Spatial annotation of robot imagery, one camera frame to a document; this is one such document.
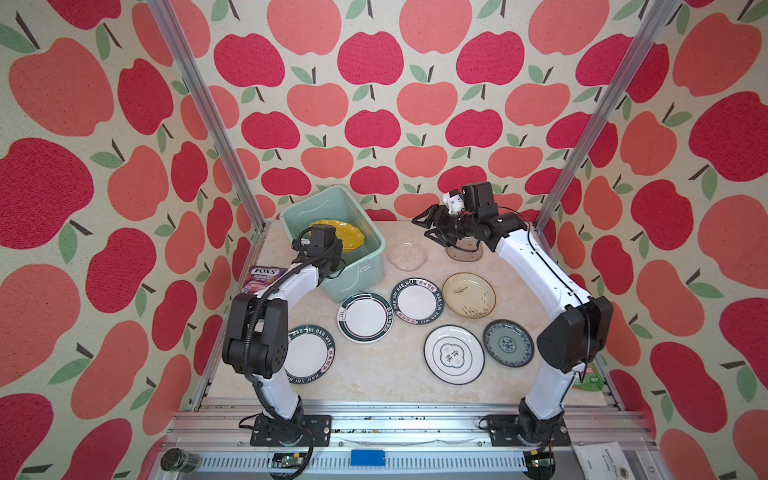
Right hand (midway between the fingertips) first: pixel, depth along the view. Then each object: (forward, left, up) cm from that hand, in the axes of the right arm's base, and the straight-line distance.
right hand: (424, 223), depth 81 cm
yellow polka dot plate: (+11, +25, -19) cm, 33 cm away
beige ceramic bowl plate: (-3, -18, -30) cm, 35 cm away
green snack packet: (-27, -50, -30) cm, 64 cm away
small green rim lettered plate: (-7, -1, -30) cm, 31 cm away
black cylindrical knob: (-57, +50, -19) cm, 78 cm away
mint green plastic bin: (-6, +17, -14) cm, 23 cm away
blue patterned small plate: (-19, -29, -30) cm, 45 cm away
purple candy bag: (-4, +55, -27) cm, 61 cm away
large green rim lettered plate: (-28, +30, -29) cm, 51 cm away
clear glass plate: (+12, +4, -30) cm, 32 cm away
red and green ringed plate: (-15, +16, -29) cm, 36 cm away
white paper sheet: (-46, -45, -29) cm, 71 cm away
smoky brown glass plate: (-12, -10, +4) cm, 16 cm away
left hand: (+4, +24, -14) cm, 28 cm away
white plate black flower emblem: (-24, -12, -29) cm, 40 cm away
